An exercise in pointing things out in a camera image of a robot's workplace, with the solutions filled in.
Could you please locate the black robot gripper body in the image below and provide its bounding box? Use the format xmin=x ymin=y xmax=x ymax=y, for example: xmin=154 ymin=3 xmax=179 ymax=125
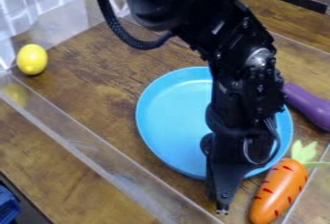
xmin=200 ymin=48 xmax=285 ymax=215

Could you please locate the orange toy carrot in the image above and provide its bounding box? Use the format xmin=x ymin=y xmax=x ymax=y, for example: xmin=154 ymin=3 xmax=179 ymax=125
xmin=250 ymin=140 xmax=330 ymax=224

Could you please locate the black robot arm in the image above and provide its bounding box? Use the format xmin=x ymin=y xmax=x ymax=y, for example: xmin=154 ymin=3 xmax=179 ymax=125
xmin=128 ymin=0 xmax=286 ymax=214

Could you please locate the blue round plastic tray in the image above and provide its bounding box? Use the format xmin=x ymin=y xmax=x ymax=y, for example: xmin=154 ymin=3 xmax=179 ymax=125
xmin=135 ymin=66 xmax=295 ymax=182

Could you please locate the purple toy eggplant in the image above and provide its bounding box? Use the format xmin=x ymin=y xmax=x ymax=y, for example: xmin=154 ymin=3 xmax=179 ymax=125
xmin=283 ymin=83 xmax=330 ymax=131

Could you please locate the yellow toy lemon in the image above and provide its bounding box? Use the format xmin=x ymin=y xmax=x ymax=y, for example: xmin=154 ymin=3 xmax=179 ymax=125
xmin=17 ymin=43 xmax=48 ymax=75

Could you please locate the blue object at corner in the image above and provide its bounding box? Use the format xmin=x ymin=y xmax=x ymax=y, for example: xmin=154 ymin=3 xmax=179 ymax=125
xmin=0 ymin=185 xmax=20 ymax=224

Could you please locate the black braided cable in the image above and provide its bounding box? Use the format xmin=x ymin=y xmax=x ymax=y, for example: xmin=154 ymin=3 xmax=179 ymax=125
xmin=88 ymin=0 xmax=172 ymax=51

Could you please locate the clear acrylic barrier wall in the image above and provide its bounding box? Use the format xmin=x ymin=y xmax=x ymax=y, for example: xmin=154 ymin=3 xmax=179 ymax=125
xmin=0 ymin=0 xmax=330 ymax=224

